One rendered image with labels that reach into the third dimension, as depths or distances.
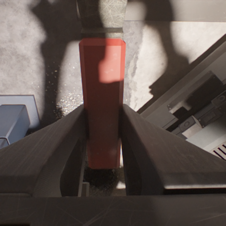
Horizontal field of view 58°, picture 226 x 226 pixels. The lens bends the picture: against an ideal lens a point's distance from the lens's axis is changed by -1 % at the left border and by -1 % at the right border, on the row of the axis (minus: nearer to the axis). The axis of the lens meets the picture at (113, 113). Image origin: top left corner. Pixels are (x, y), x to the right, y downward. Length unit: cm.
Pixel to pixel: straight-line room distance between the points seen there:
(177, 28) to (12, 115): 53
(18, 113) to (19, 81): 10
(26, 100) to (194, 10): 54
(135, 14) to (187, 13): 13
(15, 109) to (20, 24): 25
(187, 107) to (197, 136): 8
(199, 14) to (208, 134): 31
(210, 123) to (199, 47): 26
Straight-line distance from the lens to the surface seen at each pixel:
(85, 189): 56
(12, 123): 64
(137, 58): 62
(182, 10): 60
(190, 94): 51
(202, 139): 49
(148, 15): 58
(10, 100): 73
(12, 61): 67
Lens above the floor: 57
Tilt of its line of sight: 54 degrees down
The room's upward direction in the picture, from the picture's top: 177 degrees clockwise
